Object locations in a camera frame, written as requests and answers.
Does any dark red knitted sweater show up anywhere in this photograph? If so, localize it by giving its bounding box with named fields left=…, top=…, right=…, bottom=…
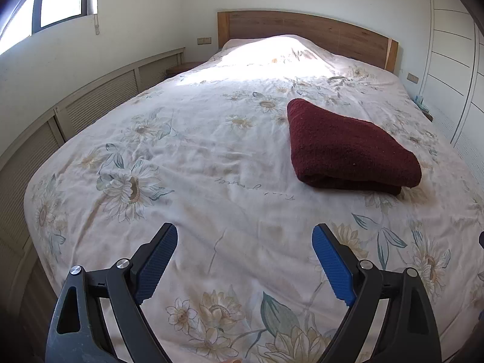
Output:
left=287, top=98, right=422, bottom=196

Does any beige louvered radiator cover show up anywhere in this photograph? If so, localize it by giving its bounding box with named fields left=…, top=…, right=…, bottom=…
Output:
left=1, top=47, right=185, bottom=308

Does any white floral bed cover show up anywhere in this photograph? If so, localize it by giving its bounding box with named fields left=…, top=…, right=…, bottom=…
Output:
left=24, top=35, right=483, bottom=362

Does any wooden right nightstand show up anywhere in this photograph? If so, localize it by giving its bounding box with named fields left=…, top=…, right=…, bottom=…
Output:
left=413, top=95, right=433, bottom=121

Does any wooden nightstand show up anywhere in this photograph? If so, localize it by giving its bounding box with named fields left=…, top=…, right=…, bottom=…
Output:
left=166, top=61, right=203, bottom=78
left=413, top=95, right=433, bottom=121

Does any white wardrobe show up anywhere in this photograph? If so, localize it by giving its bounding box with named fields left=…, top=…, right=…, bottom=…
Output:
left=419, top=0, right=483, bottom=185

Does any wooden left nightstand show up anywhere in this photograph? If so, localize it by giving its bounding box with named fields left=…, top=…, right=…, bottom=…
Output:
left=166, top=61, right=203, bottom=78

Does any wooden headboard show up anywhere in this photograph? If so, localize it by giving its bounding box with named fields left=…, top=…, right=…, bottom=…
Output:
left=217, top=11, right=399, bottom=72

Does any right wall outlet plate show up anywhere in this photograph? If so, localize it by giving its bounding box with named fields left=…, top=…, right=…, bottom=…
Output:
left=407, top=72, right=419, bottom=83

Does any wall switch plate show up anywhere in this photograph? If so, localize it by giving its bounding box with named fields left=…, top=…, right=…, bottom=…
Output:
left=197, top=37, right=212, bottom=45

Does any window with dark frame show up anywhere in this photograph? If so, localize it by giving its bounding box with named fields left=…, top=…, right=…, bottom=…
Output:
left=1, top=0, right=98, bottom=53

